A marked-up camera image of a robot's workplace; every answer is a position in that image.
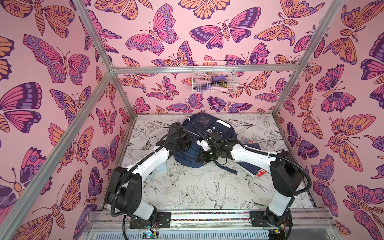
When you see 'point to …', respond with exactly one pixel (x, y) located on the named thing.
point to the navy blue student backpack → (203, 125)
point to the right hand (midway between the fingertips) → (196, 158)
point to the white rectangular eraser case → (162, 168)
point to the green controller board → (150, 235)
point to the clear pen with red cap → (251, 141)
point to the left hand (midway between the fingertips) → (198, 134)
